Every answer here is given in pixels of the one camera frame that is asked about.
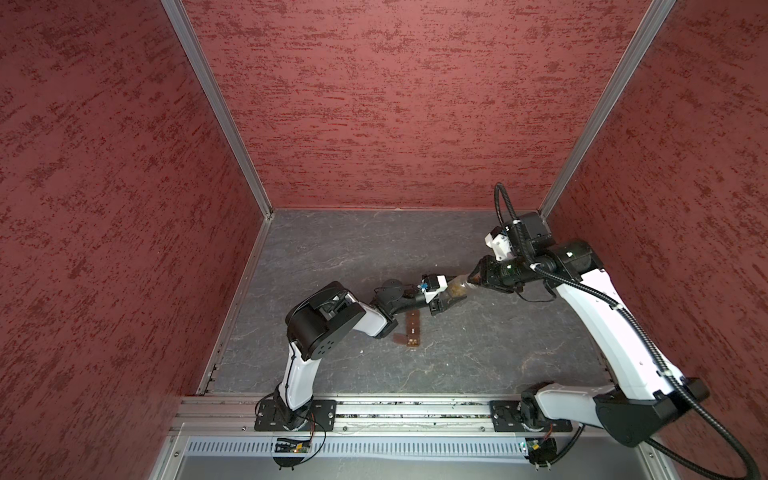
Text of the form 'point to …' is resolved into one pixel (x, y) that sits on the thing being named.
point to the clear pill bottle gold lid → (457, 285)
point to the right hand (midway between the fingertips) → (474, 287)
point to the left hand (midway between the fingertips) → (462, 288)
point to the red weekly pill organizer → (412, 338)
